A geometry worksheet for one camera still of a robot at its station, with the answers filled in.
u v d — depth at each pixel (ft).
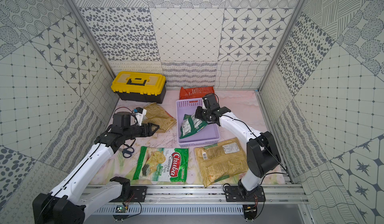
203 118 2.55
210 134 3.29
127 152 2.86
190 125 2.95
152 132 2.34
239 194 2.16
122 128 1.95
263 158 1.48
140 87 3.32
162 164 2.75
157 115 3.41
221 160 2.69
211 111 2.19
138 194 2.43
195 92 3.86
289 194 2.49
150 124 2.34
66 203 1.24
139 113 2.32
